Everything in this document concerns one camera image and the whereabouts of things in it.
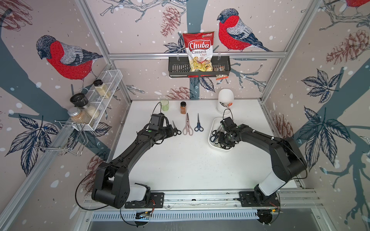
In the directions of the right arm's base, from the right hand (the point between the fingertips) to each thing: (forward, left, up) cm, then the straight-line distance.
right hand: (219, 140), depth 93 cm
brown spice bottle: (+25, +26, +4) cm, 36 cm away
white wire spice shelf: (+26, +71, +29) cm, 81 cm away
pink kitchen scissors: (+11, +21, -3) cm, 24 cm away
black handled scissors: (+8, +29, -3) cm, 30 cm away
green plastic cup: (+29, +40, +3) cm, 50 cm away
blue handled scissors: (+12, +14, -3) cm, 18 cm away
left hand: (+2, +28, +12) cm, 30 cm away
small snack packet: (+30, 0, +29) cm, 42 cm away
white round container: (+34, -8, +6) cm, 35 cm away
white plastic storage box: (+11, +1, -2) cm, 11 cm away
